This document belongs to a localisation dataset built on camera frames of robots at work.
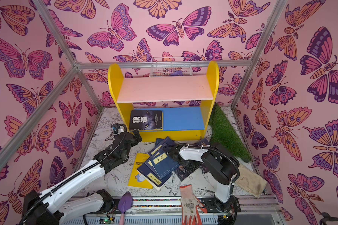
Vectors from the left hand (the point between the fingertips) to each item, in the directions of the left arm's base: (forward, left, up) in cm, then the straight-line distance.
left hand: (134, 132), depth 79 cm
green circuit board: (-39, +13, -24) cm, 48 cm away
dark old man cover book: (-16, -27, -20) cm, 37 cm away
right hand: (-10, -38, -21) cm, 44 cm away
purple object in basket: (+40, -25, +13) cm, 49 cm away
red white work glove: (-33, -31, -20) cm, 49 cm away
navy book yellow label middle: (-12, -8, -16) cm, 21 cm away
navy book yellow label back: (+3, -18, -16) cm, 24 cm away
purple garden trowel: (-32, +3, -19) cm, 38 cm away
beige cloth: (-20, -68, -21) cm, 74 cm away
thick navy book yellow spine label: (-18, -8, -18) cm, 27 cm away
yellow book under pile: (-19, 0, -20) cm, 28 cm away
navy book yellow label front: (-12, -16, -16) cm, 26 cm away
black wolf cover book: (+12, -5, -4) cm, 14 cm away
